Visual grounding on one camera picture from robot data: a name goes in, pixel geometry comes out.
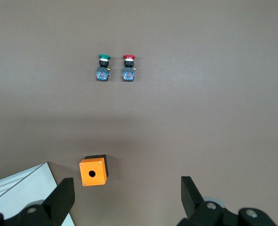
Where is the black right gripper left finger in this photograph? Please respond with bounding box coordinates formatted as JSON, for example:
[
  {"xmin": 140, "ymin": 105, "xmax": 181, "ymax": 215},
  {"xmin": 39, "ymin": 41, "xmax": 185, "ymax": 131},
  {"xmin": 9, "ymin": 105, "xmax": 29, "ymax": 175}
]
[{"xmin": 0, "ymin": 178, "xmax": 75, "ymax": 226}]

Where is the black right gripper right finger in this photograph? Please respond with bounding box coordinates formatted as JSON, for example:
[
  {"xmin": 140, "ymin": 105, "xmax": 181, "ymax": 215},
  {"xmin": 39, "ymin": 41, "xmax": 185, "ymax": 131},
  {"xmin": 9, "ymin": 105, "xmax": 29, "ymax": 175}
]
[{"xmin": 176, "ymin": 176, "xmax": 278, "ymax": 226}]

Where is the white plastic drawer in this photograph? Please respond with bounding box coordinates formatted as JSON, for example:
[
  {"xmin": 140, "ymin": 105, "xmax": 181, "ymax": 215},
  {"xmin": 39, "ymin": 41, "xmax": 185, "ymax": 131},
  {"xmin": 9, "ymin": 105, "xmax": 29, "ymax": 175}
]
[{"xmin": 0, "ymin": 166, "xmax": 44, "ymax": 205}]

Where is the white drawer cabinet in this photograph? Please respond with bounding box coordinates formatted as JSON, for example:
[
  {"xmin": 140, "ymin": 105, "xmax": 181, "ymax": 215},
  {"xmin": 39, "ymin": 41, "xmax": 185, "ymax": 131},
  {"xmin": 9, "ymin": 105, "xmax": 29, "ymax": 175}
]
[{"xmin": 0, "ymin": 161, "xmax": 78, "ymax": 226}]

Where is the green mushroom push button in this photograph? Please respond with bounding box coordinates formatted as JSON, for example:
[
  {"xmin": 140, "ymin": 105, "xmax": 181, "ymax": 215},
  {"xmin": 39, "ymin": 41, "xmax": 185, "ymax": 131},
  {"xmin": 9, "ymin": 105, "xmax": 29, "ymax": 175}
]
[{"xmin": 95, "ymin": 54, "xmax": 112, "ymax": 82}]

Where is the red mushroom push button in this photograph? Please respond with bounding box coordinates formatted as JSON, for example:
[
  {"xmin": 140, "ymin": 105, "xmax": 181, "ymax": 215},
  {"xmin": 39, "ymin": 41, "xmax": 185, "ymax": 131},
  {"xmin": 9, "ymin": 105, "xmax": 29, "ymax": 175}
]
[{"xmin": 121, "ymin": 54, "xmax": 137, "ymax": 83}]

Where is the brown table mat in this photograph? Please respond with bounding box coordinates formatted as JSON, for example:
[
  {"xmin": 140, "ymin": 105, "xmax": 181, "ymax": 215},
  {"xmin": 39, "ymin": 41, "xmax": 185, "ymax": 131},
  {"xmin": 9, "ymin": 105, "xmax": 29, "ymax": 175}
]
[{"xmin": 0, "ymin": 0, "xmax": 278, "ymax": 226}]

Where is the orange button enclosure box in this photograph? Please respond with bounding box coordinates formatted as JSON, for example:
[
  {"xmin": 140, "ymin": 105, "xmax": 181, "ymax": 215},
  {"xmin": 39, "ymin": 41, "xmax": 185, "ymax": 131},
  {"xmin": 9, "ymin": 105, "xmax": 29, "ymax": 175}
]
[{"xmin": 79, "ymin": 154, "xmax": 110, "ymax": 187}]

